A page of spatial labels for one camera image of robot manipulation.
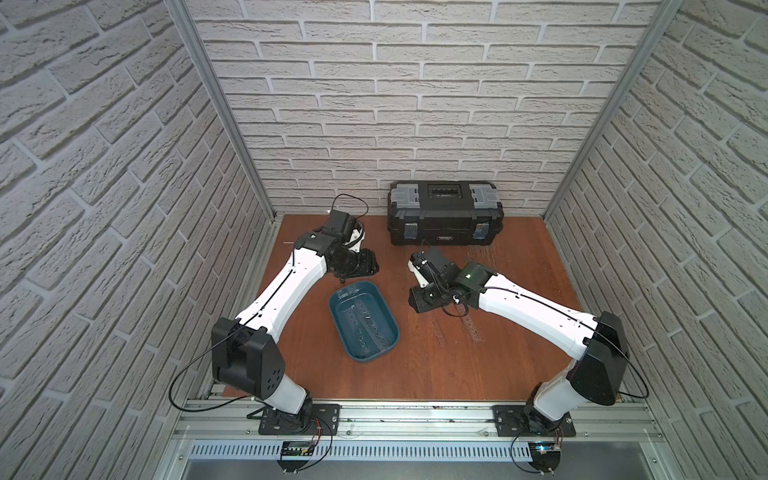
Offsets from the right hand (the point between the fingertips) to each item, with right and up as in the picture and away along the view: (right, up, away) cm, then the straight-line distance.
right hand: (417, 299), depth 79 cm
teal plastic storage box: (-14, -1, +16) cm, 21 cm away
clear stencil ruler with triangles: (-16, -13, +7) cm, 22 cm away
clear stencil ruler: (+7, -13, +10) cm, 18 cm away
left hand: (-12, +9, +2) cm, 15 cm away
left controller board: (-31, -37, -7) cm, 49 cm away
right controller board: (+30, -36, -9) cm, 48 cm away
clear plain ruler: (-13, -10, +11) cm, 20 cm away
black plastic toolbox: (+11, +25, +19) cm, 33 cm away
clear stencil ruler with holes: (+18, -13, +10) cm, 25 cm away
